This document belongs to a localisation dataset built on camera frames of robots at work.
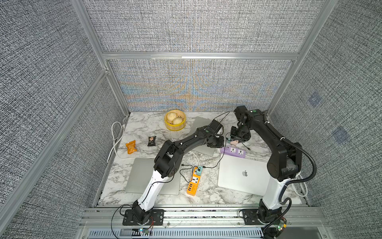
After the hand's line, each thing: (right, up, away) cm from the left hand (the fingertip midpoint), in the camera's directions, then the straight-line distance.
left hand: (226, 144), depth 93 cm
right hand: (+3, +6, -4) cm, 8 cm away
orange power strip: (-21, -21, -11) cm, 32 cm away
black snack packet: (-49, +1, +9) cm, 50 cm away
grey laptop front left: (-52, -17, -3) cm, 55 cm away
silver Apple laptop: (+9, -17, -6) cm, 20 cm away
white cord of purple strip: (+40, -27, -11) cm, 50 cm away
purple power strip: (+5, -5, +2) cm, 7 cm away
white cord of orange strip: (-59, -8, +2) cm, 59 cm away
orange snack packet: (-62, -2, +6) cm, 63 cm away
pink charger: (+3, +2, -7) cm, 8 cm away
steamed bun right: (-32, +15, +14) cm, 38 cm away
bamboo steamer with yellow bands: (-38, +12, +14) cm, 42 cm away
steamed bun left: (-37, +19, +17) cm, 45 cm away
